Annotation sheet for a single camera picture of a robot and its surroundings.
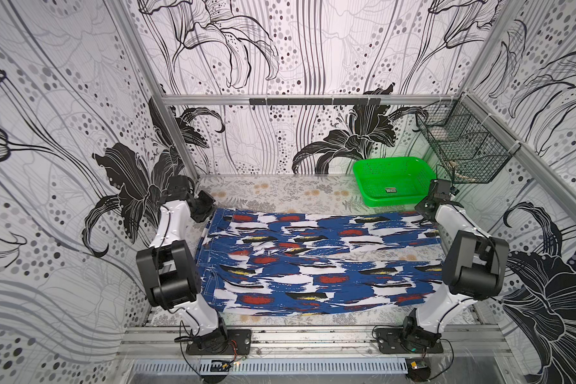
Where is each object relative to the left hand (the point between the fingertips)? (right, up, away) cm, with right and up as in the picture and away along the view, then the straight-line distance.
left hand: (220, 206), depth 89 cm
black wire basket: (+92, +25, -1) cm, 95 cm away
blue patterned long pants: (+28, -22, +1) cm, 36 cm away
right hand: (+84, 0, +5) cm, 84 cm away
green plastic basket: (+77, +11, +26) cm, 83 cm away
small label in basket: (+74, +7, +23) cm, 78 cm away
